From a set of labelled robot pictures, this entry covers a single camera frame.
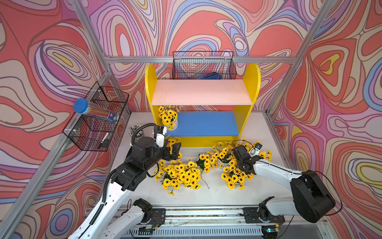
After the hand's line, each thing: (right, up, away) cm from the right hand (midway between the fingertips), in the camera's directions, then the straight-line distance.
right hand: (249, 160), depth 89 cm
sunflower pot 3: (-48, +27, -8) cm, 56 cm away
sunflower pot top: (-47, +12, -5) cm, 49 cm away
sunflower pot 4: (-46, -4, -15) cm, 49 cm away
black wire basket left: (-87, +19, -12) cm, 90 cm away
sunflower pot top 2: (-27, +2, -12) cm, 30 cm away
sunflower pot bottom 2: (-36, -4, -17) cm, 40 cm away
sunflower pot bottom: (+7, +4, -7) cm, 11 cm away
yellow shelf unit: (-19, +32, +35) cm, 51 cm away
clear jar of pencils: (-66, +16, -2) cm, 68 cm away
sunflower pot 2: (-18, +6, -8) cm, 20 cm away
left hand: (-43, +14, -21) cm, 50 cm away
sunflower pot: (-14, -5, -17) cm, 23 cm away
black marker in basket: (-80, +13, -16) cm, 83 cm away
